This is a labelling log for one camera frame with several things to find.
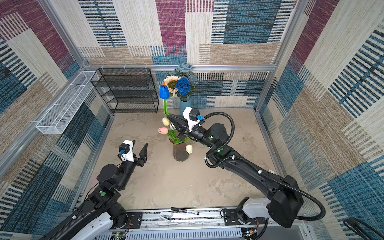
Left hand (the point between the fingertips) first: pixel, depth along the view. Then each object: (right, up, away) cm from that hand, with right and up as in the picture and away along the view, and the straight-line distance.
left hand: (140, 140), depth 69 cm
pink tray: (-30, -25, +14) cm, 42 cm away
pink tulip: (+11, +4, +3) cm, 12 cm away
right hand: (+15, +10, -11) cm, 21 cm away
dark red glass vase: (+15, -10, +28) cm, 33 cm away
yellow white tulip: (+11, +9, +4) cm, 15 cm away
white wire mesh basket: (-39, +11, +3) cm, 41 cm away
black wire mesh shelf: (-24, +32, +41) cm, 57 cm away
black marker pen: (+20, -36, +7) cm, 41 cm away
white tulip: (+22, -4, +2) cm, 22 cm away
